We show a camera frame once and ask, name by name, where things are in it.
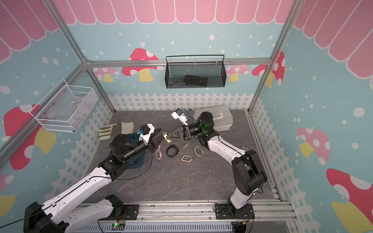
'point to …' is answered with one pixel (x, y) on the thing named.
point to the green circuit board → (117, 226)
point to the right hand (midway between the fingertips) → (169, 140)
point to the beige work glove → (112, 130)
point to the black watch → (172, 151)
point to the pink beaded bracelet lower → (159, 154)
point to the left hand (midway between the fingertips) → (163, 133)
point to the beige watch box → (164, 134)
